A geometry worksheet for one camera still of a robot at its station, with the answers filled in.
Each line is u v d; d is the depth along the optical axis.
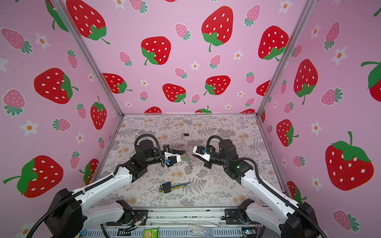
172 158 0.59
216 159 0.64
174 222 0.73
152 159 0.64
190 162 0.78
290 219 0.39
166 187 0.84
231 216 0.75
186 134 1.08
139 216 0.75
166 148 0.66
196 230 0.70
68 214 0.40
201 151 0.59
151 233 0.69
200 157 0.63
